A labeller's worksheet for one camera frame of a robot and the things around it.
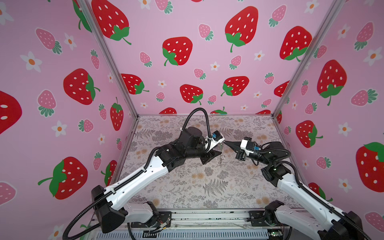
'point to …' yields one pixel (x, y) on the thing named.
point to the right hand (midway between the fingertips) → (225, 140)
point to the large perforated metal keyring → (222, 157)
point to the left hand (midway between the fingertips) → (218, 147)
